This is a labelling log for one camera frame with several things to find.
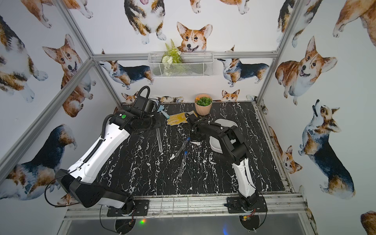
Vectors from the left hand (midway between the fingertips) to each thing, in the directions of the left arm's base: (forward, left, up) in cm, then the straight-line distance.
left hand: (163, 119), depth 75 cm
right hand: (+4, -16, -27) cm, 32 cm away
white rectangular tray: (-2, -28, -22) cm, 36 cm away
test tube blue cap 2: (+4, -11, -28) cm, 31 cm away
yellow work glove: (+22, -2, -27) cm, 35 cm away
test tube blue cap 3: (-12, -8, -28) cm, 32 cm away
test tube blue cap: (-10, +2, -4) cm, 11 cm away
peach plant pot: (+28, -22, -17) cm, 40 cm away
